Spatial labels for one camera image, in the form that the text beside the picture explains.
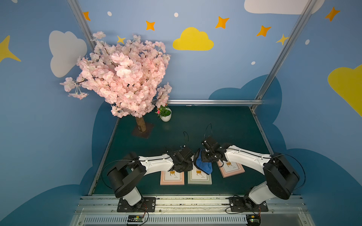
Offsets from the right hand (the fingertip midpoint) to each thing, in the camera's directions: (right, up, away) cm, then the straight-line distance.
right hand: (204, 156), depth 89 cm
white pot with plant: (-28, +29, +14) cm, 42 cm away
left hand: (-8, -5, -2) cm, 10 cm away
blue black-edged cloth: (0, -5, -8) cm, 9 cm away
